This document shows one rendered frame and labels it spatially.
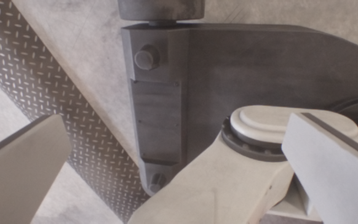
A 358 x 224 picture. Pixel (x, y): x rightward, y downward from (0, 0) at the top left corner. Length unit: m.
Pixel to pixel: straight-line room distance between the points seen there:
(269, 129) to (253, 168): 0.07
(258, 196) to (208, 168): 0.08
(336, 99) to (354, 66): 0.07
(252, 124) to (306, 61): 0.20
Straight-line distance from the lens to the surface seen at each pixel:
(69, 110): 0.87
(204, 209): 0.24
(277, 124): 0.36
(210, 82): 0.47
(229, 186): 0.30
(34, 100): 0.95
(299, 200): 0.51
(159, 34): 0.42
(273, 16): 0.63
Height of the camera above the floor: 0.61
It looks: 60 degrees down
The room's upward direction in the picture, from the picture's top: 158 degrees counter-clockwise
